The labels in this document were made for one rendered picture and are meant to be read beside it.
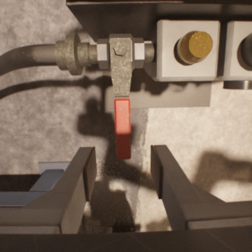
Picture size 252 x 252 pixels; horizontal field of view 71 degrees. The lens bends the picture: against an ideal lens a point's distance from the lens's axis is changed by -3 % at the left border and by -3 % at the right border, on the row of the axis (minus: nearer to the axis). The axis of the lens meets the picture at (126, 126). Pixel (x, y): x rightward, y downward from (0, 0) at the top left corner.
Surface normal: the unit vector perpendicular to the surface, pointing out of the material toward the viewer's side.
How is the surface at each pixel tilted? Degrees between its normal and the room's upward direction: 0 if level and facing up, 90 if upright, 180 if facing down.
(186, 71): 0
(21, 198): 90
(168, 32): 0
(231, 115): 0
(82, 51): 9
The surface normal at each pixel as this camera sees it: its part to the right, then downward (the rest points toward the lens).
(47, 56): 0.15, 0.49
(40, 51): 0.07, -0.01
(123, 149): 0.02, 0.25
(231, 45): -0.69, 0.20
